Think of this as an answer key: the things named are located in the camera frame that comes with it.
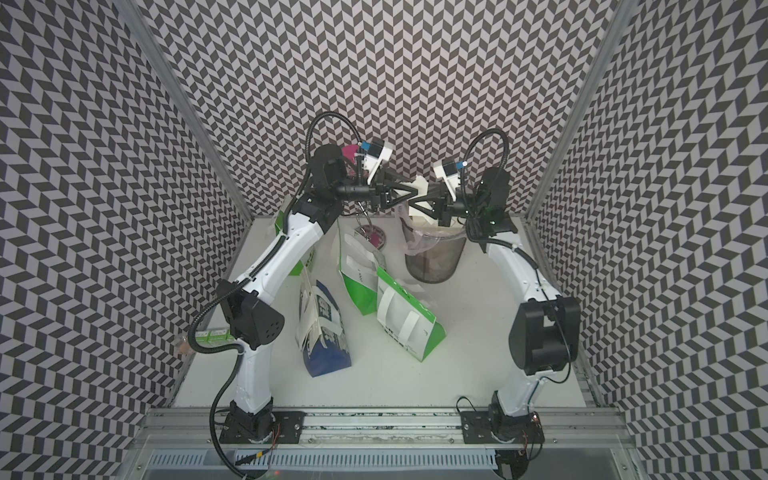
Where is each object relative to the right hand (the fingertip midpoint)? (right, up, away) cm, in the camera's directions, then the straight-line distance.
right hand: (411, 205), depth 70 cm
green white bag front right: (-2, -27, -2) cm, 27 cm away
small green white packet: (-54, -35, +11) cm, 65 cm away
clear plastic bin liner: (+2, -8, +9) cm, 13 cm away
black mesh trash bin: (+7, -13, +19) cm, 24 cm away
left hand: (+1, +2, -5) cm, 6 cm away
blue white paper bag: (-19, -28, -8) cm, 35 cm away
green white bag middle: (-14, -15, +13) cm, 25 cm away
